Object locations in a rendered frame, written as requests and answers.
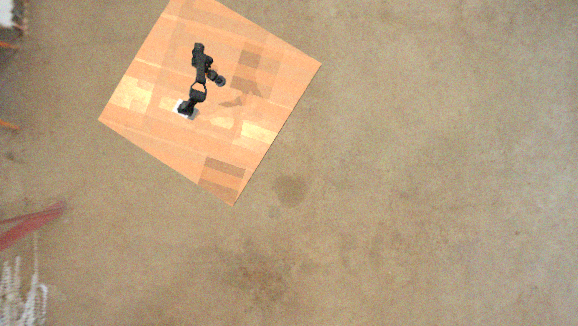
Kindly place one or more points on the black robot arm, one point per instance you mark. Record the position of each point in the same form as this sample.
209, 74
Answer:
199, 60

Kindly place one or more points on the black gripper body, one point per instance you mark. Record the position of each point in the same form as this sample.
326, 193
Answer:
212, 75

